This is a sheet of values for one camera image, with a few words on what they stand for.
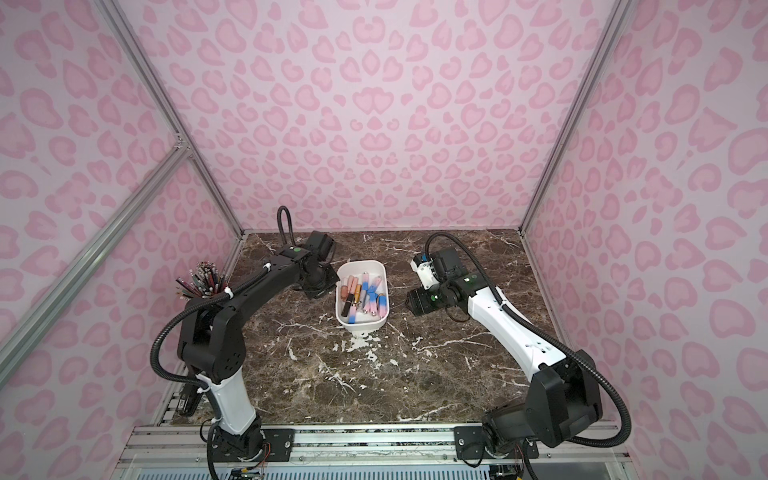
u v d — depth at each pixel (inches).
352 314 37.5
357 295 39.4
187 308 17.9
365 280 40.6
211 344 19.0
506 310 19.7
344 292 38.9
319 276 30.0
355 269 42.1
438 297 27.0
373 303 37.4
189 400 30.5
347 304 37.7
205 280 34.2
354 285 40.4
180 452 29.1
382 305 37.5
